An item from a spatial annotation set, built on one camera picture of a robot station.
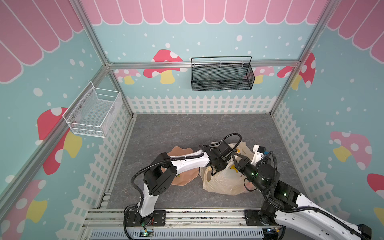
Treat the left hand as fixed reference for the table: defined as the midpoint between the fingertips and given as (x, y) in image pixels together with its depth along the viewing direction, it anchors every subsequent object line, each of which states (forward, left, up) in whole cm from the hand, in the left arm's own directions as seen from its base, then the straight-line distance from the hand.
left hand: (234, 180), depth 78 cm
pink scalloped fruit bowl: (+3, +26, -7) cm, 28 cm away
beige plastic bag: (-4, +5, +9) cm, 11 cm away
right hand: (+6, +5, +18) cm, 19 cm away
